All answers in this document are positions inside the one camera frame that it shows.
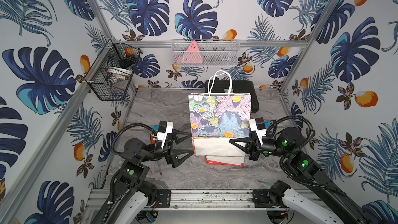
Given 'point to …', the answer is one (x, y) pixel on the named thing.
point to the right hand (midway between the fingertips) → (231, 138)
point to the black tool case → (233, 86)
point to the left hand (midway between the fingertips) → (191, 143)
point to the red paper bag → (211, 162)
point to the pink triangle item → (193, 55)
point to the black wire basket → (110, 76)
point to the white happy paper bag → (232, 159)
